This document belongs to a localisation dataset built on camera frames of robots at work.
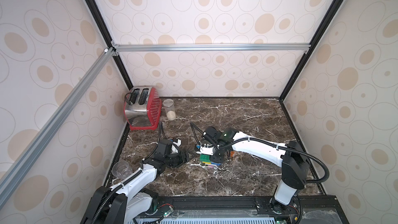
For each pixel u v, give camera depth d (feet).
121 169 2.77
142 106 2.96
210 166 2.83
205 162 2.74
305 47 2.97
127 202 1.40
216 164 2.79
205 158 2.38
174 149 2.36
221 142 1.90
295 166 1.45
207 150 2.35
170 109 3.33
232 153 2.94
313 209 2.39
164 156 2.17
